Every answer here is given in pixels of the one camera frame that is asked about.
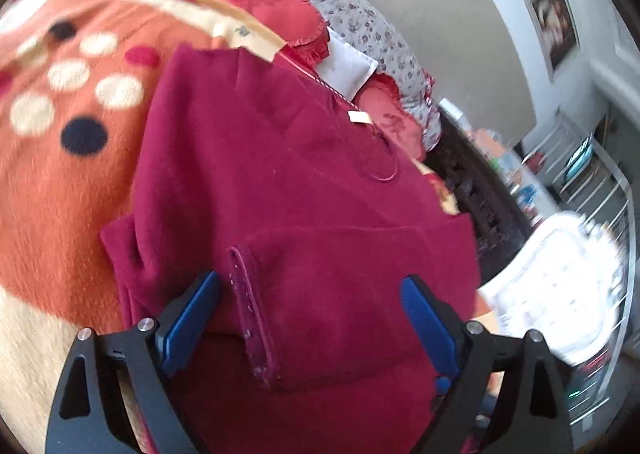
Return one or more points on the white square pillow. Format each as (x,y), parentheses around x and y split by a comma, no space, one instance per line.
(345,69)

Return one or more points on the dark carved wooden nightstand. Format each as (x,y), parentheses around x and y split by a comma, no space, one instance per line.
(501,229)

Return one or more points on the right red heart pillow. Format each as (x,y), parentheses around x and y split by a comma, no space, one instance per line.
(380,98)

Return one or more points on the red heart pillow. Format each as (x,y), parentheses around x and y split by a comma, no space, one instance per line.
(297,22)
(380,98)

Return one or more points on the framed wall picture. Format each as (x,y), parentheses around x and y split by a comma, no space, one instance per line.
(556,31)

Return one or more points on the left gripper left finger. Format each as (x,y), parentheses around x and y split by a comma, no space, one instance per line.
(88,413)

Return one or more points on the orange patterned love blanket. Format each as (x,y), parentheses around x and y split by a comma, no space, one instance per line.
(77,81)

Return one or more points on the dark red knit sweater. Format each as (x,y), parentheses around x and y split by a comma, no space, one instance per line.
(311,221)

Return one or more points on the left red heart pillow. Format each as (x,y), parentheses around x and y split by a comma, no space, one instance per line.
(297,22)

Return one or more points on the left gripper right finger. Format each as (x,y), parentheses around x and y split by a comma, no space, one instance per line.
(530,415)

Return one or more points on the metal rack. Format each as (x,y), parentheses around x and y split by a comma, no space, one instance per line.
(572,171)

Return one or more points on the white upholstered ornate chair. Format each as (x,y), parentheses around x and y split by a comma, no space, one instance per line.
(564,282)

